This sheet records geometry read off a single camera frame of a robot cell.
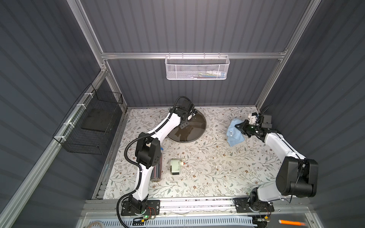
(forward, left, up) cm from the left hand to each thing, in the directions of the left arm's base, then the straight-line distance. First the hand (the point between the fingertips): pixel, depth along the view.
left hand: (182, 120), depth 94 cm
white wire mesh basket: (+55, -13, +7) cm, 57 cm away
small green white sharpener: (-28, +4, -9) cm, 30 cm away
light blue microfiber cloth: (-12, -32, 0) cm, 35 cm away
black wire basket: (-15, +49, +14) cm, 53 cm away
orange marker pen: (-55, -54, -14) cm, 79 cm away
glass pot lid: (-1, -8, -12) cm, 15 cm away
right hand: (-7, -35, +3) cm, 36 cm away
